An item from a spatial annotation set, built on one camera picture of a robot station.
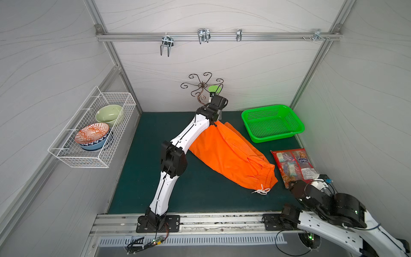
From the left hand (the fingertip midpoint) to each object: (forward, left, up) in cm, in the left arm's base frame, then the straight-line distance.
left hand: (215, 111), depth 91 cm
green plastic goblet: (+16, +1, +4) cm, 16 cm away
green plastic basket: (+11, -40, -22) cm, 47 cm away
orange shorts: (-15, -4, -14) cm, 21 cm away
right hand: (-40, -33, -5) cm, 52 cm away
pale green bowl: (-16, +49, +12) cm, 53 cm away
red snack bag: (-24, -45, -18) cm, 54 cm away
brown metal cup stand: (+4, +10, +11) cm, 15 cm away
